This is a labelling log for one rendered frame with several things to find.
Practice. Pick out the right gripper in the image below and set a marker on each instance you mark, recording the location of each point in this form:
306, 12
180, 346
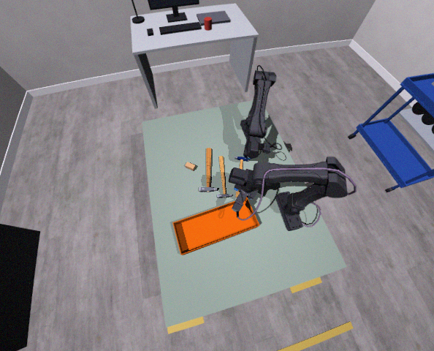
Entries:
262, 146

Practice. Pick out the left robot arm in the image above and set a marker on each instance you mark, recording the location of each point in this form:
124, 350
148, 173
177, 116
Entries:
327, 183

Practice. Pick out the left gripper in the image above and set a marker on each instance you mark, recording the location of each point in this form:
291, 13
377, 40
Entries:
244, 192

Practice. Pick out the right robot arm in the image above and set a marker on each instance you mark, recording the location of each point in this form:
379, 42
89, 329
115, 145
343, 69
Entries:
251, 124

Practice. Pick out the small tan block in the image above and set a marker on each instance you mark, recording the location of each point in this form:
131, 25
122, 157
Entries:
190, 166

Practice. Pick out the hammer with grey head and wooden handle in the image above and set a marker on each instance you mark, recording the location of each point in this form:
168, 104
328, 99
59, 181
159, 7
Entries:
221, 161

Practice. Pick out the orange bin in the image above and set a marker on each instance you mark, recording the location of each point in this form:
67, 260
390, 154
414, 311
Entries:
201, 230

